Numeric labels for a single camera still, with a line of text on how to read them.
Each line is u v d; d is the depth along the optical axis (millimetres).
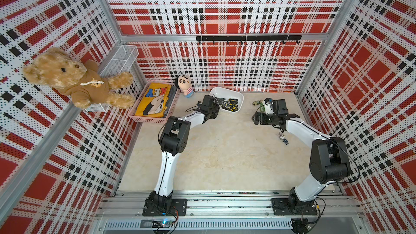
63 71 490
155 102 1073
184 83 1082
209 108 862
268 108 838
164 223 695
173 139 599
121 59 900
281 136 956
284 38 884
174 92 1115
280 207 724
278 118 704
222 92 1174
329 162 466
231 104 1112
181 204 754
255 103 1135
